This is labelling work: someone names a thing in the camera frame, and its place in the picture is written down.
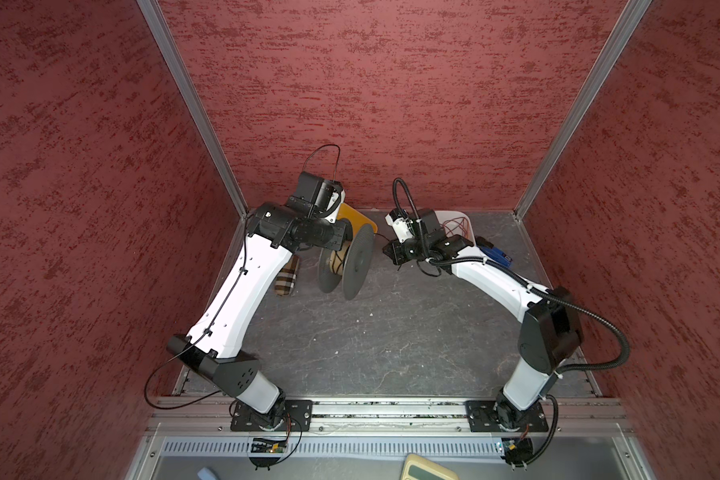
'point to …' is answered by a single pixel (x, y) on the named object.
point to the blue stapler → (493, 253)
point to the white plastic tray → (443, 215)
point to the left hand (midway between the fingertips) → (335, 240)
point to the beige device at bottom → (415, 467)
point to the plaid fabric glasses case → (286, 280)
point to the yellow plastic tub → (355, 219)
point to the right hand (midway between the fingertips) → (384, 253)
